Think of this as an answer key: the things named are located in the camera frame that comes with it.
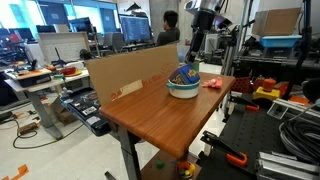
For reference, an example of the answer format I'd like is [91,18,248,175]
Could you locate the black box orange lid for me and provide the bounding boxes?
[15,68,53,89]

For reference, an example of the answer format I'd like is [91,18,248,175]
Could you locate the white bowl teal rim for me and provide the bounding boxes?
[166,79,201,100]

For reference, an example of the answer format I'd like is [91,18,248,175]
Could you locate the black perforated mounting board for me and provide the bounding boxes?
[195,99,320,180]

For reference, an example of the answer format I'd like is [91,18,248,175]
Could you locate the brown cardboard panel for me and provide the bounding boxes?
[84,44,181,108]

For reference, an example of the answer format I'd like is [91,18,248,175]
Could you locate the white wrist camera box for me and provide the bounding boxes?
[214,14,234,31]

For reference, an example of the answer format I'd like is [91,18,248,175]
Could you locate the large computer monitor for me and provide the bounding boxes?
[118,13,154,44]

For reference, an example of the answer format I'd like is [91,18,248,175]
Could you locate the white grid board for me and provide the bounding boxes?
[37,31,91,65]

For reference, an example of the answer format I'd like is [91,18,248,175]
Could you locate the green cylindrical cup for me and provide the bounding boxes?
[191,58,205,72]

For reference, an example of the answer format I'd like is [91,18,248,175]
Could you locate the wooden lower shelf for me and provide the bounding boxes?
[139,149,203,180]

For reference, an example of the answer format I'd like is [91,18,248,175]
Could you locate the grey tripod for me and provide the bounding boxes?
[221,19,255,78]

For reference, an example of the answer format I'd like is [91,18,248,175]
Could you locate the orange floor tape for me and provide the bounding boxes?
[1,164,30,180]

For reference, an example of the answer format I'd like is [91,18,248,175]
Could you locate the black floor cable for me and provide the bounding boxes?
[12,117,85,150]

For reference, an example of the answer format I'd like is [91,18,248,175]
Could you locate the yellow emergency stop button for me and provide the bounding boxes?
[252,77,282,102]

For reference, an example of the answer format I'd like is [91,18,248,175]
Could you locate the colourful soft picture cube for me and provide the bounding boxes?
[168,64,201,85]

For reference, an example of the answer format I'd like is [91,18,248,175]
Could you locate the multicoloured round toy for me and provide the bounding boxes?
[175,160,197,180]

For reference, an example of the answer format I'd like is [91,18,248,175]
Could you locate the white desk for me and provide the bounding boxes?
[4,68,91,140]

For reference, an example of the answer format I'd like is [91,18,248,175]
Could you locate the seated person dark shirt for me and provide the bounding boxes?
[155,9,181,47]

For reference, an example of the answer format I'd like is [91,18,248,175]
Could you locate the blue plastic bin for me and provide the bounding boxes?
[259,34,303,49]

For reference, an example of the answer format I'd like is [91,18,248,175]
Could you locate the yellow plate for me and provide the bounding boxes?
[64,69,83,78]

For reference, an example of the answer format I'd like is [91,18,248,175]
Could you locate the small open cardboard box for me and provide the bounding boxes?
[49,99,80,126]

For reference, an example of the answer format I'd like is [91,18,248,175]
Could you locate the red bowl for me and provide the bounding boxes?
[60,66,78,76]

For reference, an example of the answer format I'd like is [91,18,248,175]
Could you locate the black rounded blurry object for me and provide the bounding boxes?
[301,77,320,103]

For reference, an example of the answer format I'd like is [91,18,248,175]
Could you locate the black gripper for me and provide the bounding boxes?
[185,9,216,64]

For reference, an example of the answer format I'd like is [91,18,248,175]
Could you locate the grey office chair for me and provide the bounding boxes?
[102,31,127,54]

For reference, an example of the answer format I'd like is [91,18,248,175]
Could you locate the black bar clamp orange handle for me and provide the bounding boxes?
[229,94,261,113]
[200,130,250,168]

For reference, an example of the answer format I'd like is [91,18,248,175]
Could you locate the small computer monitor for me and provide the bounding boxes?
[67,17,95,35]

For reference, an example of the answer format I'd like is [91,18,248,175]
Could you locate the large cardboard box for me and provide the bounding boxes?
[251,7,302,37]

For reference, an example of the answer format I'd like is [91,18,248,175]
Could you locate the black vertical pole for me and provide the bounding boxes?
[282,0,313,101]

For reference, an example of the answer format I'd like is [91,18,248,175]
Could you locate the black cable coil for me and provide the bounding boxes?
[278,117,320,165]

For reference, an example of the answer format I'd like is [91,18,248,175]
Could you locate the silver aluminium extrusion frame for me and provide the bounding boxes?
[255,151,320,180]
[266,97,320,121]

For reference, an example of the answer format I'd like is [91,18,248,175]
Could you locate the small brown floor device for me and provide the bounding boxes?
[16,121,41,136]

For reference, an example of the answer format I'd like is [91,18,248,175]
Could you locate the pink plush toy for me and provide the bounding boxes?
[201,76,223,90]

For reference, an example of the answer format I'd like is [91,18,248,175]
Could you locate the black equipment case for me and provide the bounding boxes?
[60,87,113,137]

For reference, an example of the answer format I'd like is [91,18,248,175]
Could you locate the black metal table leg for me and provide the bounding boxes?
[115,126,144,180]

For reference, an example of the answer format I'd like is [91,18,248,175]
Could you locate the orange plastic crate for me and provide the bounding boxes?
[231,77,255,95]

